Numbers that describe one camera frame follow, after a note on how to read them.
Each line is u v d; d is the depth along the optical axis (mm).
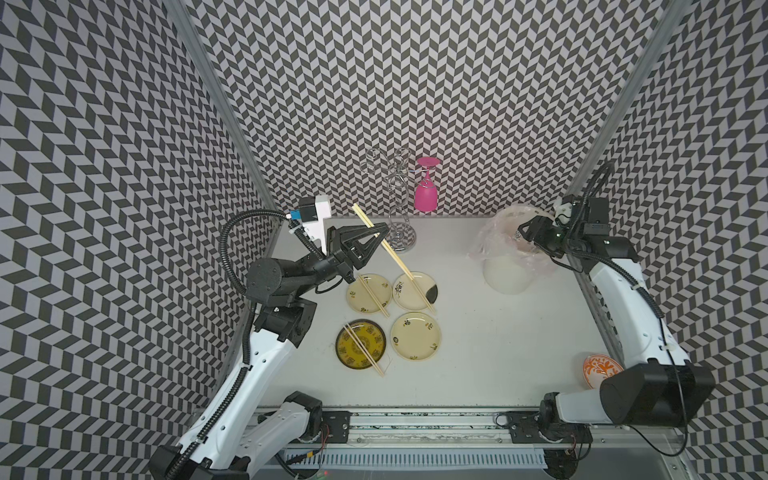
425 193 983
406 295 966
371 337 873
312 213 438
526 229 722
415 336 866
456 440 721
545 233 678
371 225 482
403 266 546
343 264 453
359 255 489
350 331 880
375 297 958
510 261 796
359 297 964
